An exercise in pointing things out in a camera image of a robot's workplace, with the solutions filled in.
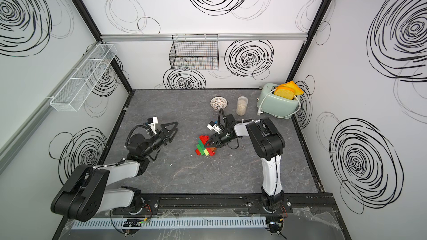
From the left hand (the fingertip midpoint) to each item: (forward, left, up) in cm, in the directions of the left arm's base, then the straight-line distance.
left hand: (177, 127), depth 79 cm
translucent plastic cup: (+23, -34, -9) cm, 42 cm away
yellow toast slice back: (+26, -60, +6) cm, 65 cm away
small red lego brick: (-5, -9, -16) cm, 19 cm away
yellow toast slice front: (+23, -56, +3) cm, 61 cm away
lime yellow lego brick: (-6, -14, -14) cm, 21 cm away
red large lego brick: (+1, -12, -12) cm, 17 cm away
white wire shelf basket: (+3, +45, +15) cm, 48 cm away
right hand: (-2, -14, -15) cm, 21 cm away
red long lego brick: (-6, -16, -13) cm, 22 cm away
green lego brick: (-4, -11, -14) cm, 18 cm away
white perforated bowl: (+30, -20, -16) cm, 40 cm away
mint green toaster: (+21, -53, -6) cm, 57 cm away
